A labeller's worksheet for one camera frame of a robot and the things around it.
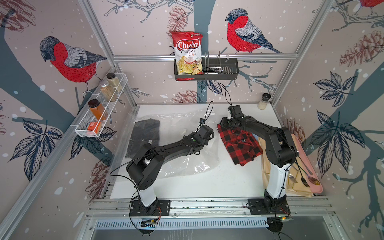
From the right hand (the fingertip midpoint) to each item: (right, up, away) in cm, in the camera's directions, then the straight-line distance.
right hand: (221, 122), depth 101 cm
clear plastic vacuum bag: (-44, -5, +5) cm, 44 cm away
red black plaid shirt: (+12, -15, -10) cm, 21 cm away
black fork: (+43, -31, -18) cm, 57 cm away
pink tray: (+50, -25, -13) cm, 57 cm away
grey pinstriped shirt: (-53, -7, -1) cm, 54 cm away
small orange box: (-64, 0, -35) cm, 73 cm away
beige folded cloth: (+37, -33, -21) cm, 54 cm away
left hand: (-12, -5, -11) cm, 17 cm away
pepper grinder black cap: (+36, +19, +9) cm, 41 cm away
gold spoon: (+48, -31, -20) cm, 60 cm away
